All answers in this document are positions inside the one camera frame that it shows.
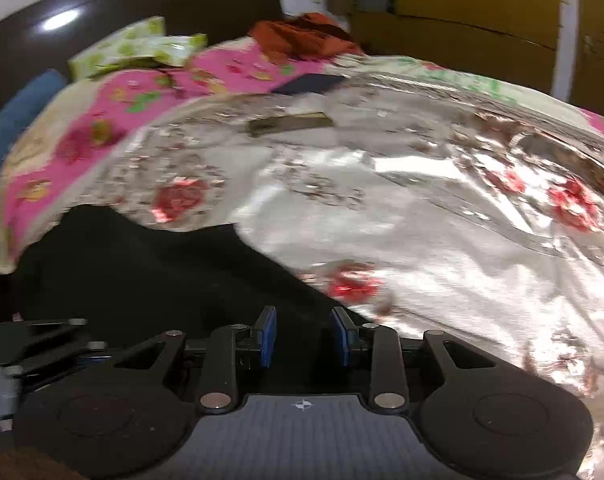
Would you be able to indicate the red-orange garment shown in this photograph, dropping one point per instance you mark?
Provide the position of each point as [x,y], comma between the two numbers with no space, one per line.
[302,35]

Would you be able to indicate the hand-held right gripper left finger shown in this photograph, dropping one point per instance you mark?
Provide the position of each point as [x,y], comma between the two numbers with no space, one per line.
[266,337]

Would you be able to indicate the dark wooden headboard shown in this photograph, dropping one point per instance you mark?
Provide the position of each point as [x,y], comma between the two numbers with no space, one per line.
[132,15]

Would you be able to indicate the silver floral satin blanket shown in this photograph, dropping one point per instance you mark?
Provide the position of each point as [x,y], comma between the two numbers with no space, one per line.
[432,220]

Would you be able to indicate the green and white packet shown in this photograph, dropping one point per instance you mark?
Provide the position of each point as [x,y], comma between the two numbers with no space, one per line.
[179,50]
[114,47]

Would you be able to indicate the pink floral bedsheet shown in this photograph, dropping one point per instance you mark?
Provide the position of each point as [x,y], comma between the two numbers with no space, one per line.
[97,125]

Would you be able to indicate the black pants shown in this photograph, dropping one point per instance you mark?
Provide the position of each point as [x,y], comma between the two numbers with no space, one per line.
[147,280]

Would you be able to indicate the brown fuzzy sleeve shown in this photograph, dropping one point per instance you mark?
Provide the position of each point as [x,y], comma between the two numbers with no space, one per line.
[27,466]

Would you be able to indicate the dark flat phone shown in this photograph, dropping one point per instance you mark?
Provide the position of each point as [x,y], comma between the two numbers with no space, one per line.
[307,84]

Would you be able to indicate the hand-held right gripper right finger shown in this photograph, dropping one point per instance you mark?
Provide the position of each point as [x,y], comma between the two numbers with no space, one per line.
[340,336]

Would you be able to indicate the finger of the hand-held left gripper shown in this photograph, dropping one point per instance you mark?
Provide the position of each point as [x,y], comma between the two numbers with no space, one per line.
[32,334]
[57,364]

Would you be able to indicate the blue pillow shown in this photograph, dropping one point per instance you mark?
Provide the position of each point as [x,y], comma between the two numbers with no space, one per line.
[17,120]

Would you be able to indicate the wooden wardrobe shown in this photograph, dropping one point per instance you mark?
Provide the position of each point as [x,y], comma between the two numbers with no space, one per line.
[457,5]

